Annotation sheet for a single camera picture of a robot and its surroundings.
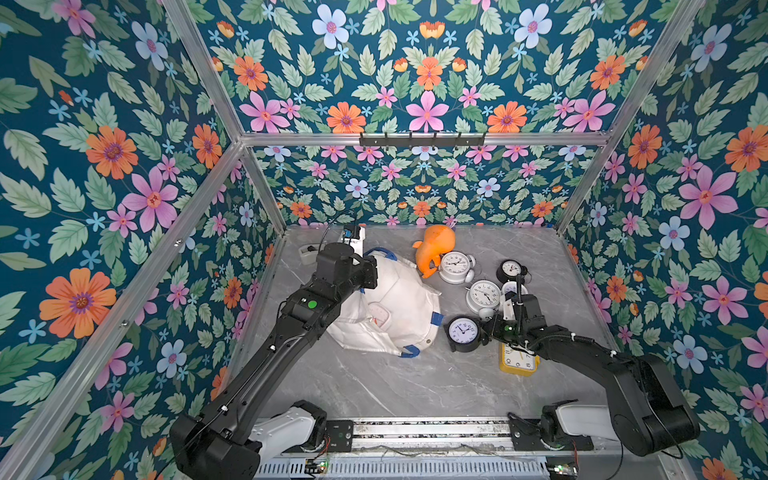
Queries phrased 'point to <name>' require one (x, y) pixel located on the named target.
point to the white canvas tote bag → (400, 314)
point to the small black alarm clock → (509, 269)
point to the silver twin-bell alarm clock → (456, 268)
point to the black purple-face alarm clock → (465, 334)
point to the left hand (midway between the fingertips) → (377, 256)
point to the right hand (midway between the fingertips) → (489, 322)
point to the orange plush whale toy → (437, 239)
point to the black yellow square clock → (518, 361)
